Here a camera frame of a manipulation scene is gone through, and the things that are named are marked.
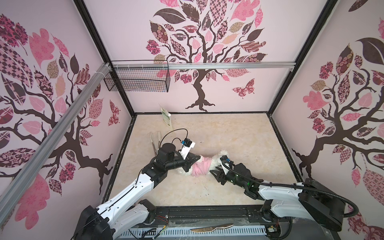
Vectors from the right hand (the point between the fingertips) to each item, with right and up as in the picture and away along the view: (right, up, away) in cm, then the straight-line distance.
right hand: (213, 166), depth 82 cm
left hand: (-8, +6, -8) cm, 13 cm away
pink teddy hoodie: (-7, +1, -6) cm, 9 cm away
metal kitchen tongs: (-36, +14, +21) cm, 44 cm away
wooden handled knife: (-3, -27, -12) cm, 29 cm away
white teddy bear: (+1, +4, -4) cm, 6 cm away
